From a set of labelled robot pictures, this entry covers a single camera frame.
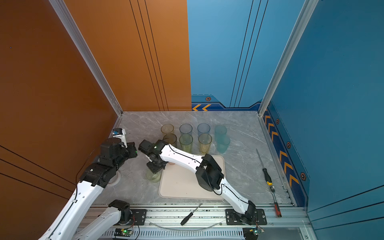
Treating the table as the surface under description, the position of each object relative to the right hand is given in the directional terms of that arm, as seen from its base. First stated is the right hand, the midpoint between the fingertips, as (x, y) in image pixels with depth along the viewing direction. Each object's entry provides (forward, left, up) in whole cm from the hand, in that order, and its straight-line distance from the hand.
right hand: (155, 169), depth 83 cm
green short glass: (-2, +2, -6) cm, 7 cm away
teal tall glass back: (+28, -40, -2) cm, 49 cm away
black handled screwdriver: (-22, -19, -6) cm, 30 cm away
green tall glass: (+15, -17, +7) cm, 24 cm away
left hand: (+7, +8, +18) cm, 21 cm away
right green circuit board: (-28, -50, -9) cm, 58 cm away
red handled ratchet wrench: (-9, -65, -6) cm, 66 cm away
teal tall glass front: (+16, -40, +1) cm, 43 cm away
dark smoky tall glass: (+17, -8, +7) cm, 19 cm away
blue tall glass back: (+28, -28, +3) cm, 39 cm away
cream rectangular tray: (-5, -13, -7) cm, 15 cm away
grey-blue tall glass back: (+23, -17, +8) cm, 30 cm away
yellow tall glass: (+18, -29, +1) cm, 34 cm away
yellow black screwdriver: (-3, -64, -6) cm, 65 cm away
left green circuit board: (-28, +12, -7) cm, 31 cm away
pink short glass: (-3, -11, +13) cm, 18 cm away
